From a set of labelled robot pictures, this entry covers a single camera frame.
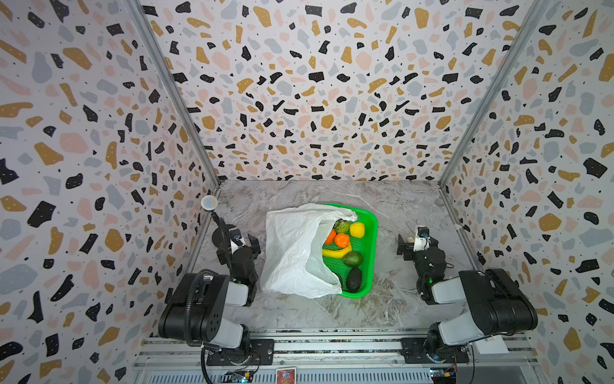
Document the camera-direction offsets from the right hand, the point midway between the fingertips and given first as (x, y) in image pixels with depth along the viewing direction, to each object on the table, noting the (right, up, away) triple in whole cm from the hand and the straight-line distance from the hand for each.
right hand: (412, 230), depth 90 cm
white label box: (+18, -32, -18) cm, 41 cm away
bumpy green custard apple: (-26, +1, +8) cm, 27 cm away
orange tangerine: (-26, -5, +5) cm, 27 cm away
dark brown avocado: (-23, -17, -6) cm, 29 cm away
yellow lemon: (-20, -1, +8) cm, 21 cm away
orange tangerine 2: (-31, -4, +2) cm, 31 cm away
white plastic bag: (-42, -8, -18) cm, 47 cm away
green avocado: (-22, -11, 0) cm, 25 cm away
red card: (-44, -40, -21) cm, 63 cm away
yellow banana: (-29, -9, +3) cm, 31 cm away
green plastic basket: (-16, -7, +8) cm, 19 cm away
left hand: (-66, -2, -3) cm, 66 cm away
